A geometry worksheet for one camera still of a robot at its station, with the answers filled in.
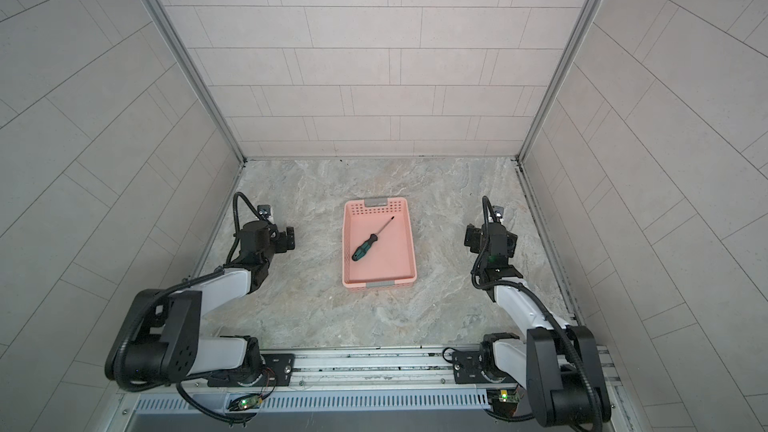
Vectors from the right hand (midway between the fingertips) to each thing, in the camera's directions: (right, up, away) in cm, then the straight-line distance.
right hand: (486, 225), depth 89 cm
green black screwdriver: (-38, -7, +1) cm, 39 cm away
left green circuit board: (-60, -35, -24) cm, 74 cm away
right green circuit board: (-2, -37, -21) cm, 43 cm away
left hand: (-62, +1, +3) cm, 62 cm away
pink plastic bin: (-33, -7, +4) cm, 34 cm away
